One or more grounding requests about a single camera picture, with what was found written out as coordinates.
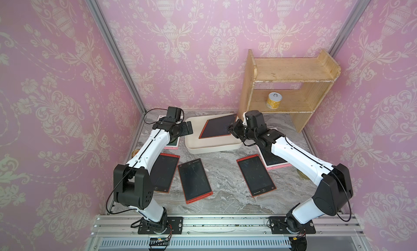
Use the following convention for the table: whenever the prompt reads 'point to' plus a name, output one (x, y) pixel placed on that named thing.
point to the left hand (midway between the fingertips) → (184, 130)
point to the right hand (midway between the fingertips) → (226, 126)
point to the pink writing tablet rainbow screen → (174, 145)
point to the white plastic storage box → (196, 145)
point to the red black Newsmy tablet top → (163, 171)
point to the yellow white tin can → (273, 100)
